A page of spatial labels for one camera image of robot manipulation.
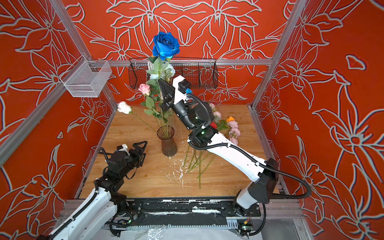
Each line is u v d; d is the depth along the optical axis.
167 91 0.47
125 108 0.63
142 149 0.71
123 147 0.74
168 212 0.73
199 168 0.87
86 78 0.93
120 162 0.60
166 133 0.80
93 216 0.51
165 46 0.36
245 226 0.68
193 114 0.43
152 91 0.71
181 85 0.41
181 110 0.48
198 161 0.90
